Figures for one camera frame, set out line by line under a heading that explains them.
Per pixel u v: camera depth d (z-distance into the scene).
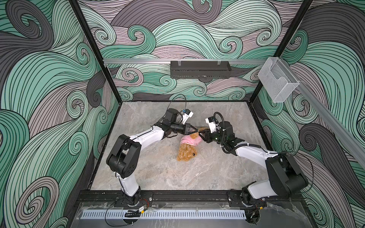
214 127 0.78
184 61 0.93
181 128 0.75
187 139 0.83
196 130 0.80
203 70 0.95
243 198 0.65
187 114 0.78
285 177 0.43
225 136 0.68
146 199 0.73
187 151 0.76
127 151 0.47
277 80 0.79
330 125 0.58
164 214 0.70
